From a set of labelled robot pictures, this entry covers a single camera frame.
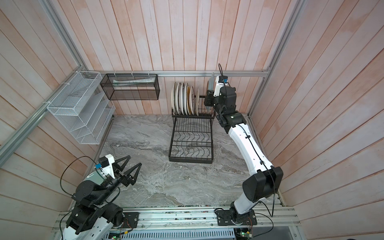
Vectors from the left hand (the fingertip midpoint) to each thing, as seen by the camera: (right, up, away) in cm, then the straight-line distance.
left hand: (136, 163), depth 64 cm
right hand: (+32, +35, +8) cm, 48 cm away
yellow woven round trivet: (+23, +31, +19) cm, 43 cm away
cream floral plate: (+14, +33, +19) cm, 41 cm away
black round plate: (+28, +30, +17) cm, 45 cm away
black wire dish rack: (+25, +9, +40) cm, 48 cm away
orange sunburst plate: (+25, +31, +17) cm, 43 cm away
